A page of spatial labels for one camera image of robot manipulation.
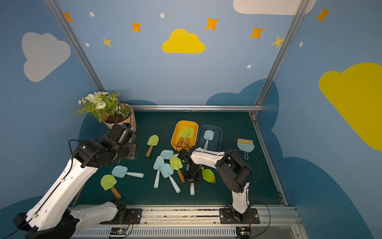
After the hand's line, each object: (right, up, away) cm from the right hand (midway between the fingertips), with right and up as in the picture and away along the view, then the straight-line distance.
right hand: (192, 185), depth 84 cm
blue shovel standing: (-21, +12, +9) cm, 26 cm away
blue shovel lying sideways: (-16, +15, +14) cm, 26 cm away
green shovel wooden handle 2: (-6, +29, +24) cm, 38 cm away
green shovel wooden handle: (-1, +28, +21) cm, 35 cm away
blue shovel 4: (-43, +7, +4) cm, 44 cm away
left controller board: (-36, -18, -12) cm, 42 cm away
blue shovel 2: (-15, +6, +6) cm, 18 cm away
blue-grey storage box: (+17, +21, +19) cm, 33 cm away
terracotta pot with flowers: (-50, +45, 0) cm, 67 cm away
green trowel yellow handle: (+10, +4, +4) cm, 11 cm away
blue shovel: (+12, +28, +23) cm, 38 cm away
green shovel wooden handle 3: (-10, +10, +9) cm, 17 cm away
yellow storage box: (-12, +25, +19) cm, 34 cm away
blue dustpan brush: (+38, +20, +18) cm, 46 cm away
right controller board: (+26, -20, -11) cm, 34 cm away
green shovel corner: (-49, +1, +2) cm, 49 cm away
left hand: (-28, +24, -16) cm, 40 cm away
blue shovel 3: (0, -1, -2) cm, 3 cm away
